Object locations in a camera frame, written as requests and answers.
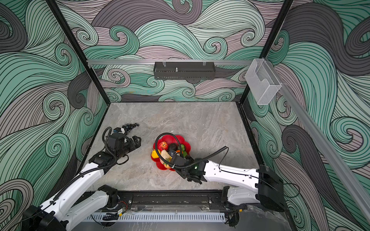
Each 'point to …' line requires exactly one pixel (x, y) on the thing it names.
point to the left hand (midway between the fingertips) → (136, 139)
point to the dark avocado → (173, 147)
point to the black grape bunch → (128, 127)
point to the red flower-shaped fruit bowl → (170, 139)
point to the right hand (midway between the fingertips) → (182, 163)
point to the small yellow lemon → (154, 154)
